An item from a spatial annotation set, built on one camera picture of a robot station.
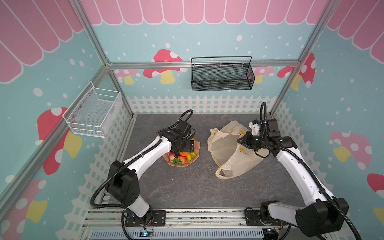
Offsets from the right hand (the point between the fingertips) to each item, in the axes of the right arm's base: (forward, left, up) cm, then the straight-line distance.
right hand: (236, 139), depth 77 cm
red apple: (+3, +38, -23) cm, 45 cm away
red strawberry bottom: (-2, +29, -17) cm, 34 cm away
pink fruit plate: (+8, +21, -18) cm, 29 cm away
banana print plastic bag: (-9, +2, -5) cm, 10 cm away
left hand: (-1, +28, -9) cm, 29 cm away
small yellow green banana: (0, +26, -18) cm, 32 cm away
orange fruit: (0, +29, -15) cm, 33 cm away
